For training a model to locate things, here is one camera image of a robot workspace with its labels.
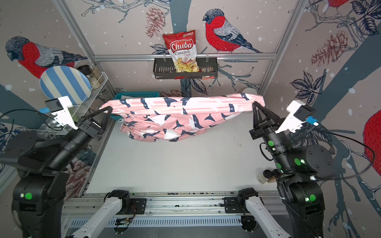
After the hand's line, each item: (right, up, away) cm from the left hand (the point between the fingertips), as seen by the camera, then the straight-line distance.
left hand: (111, 104), depth 45 cm
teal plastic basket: (-25, +13, +73) cm, 79 cm away
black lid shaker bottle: (+64, -34, +32) cm, 79 cm away
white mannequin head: (+69, +15, +67) cm, 98 cm away
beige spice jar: (-33, +18, +41) cm, 55 cm away
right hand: (+44, +1, -1) cm, 44 cm away
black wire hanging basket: (+5, +27, +50) cm, 57 cm away
